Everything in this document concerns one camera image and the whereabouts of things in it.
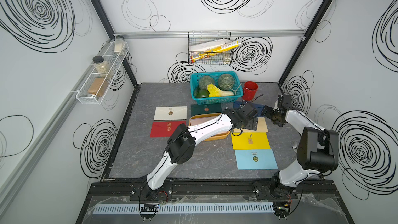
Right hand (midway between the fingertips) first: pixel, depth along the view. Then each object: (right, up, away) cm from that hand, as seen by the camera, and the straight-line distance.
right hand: (268, 115), depth 93 cm
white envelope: (-62, +1, +9) cm, 63 cm away
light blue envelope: (-11, -23, -9) cm, 27 cm away
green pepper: (-40, +14, +9) cm, 44 cm away
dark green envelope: (-43, +3, +12) cm, 45 cm away
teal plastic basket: (-46, +25, +19) cm, 55 cm away
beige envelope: (-2, -8, +4) cm, 9 cm away
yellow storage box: (-33, -11, -8) cm, 36 cm away
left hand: (-15, -3, -9) cm, 18 cm away
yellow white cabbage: (-32, +14, +10) cm, 36 cm away
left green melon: (-39, +23, +14) cm, 47 cm away
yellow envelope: (-13, -15, -2) cm, 19 cm away
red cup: (-8, +17, +11) cm, 22 cm away
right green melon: (-24, +22, +15) cm, 36 cm away
